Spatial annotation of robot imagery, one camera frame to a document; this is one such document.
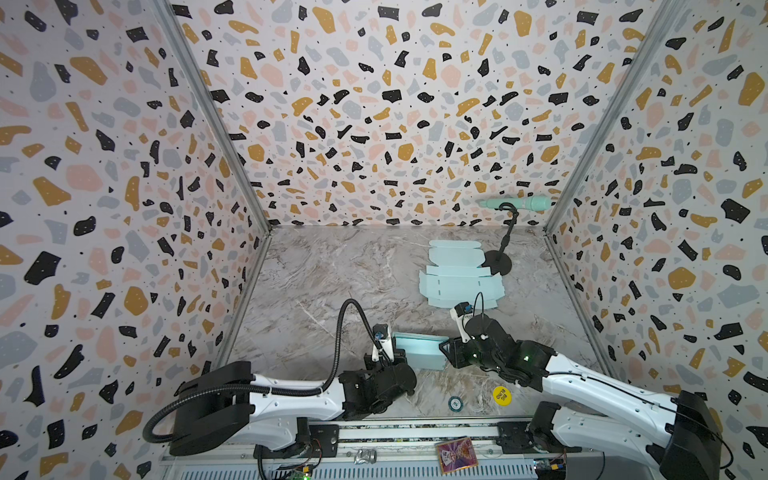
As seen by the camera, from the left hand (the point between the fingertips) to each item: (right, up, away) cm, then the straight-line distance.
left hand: (406, 341), depth 79 cm
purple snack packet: (+12, -25, -8) cm, 29 cm away
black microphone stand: (+34, +21, +31) cm, 51 cm away
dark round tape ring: (+13, -17, +1) cm, 21 cm away
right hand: (+9, 0, -2) cm, 9 cm away
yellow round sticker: (+26, -16, +3) cm, 31 cm away
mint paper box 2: (+4, -3, 0) cm, 5 cm away
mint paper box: (+18, +15, +28) cm, 37 cm away
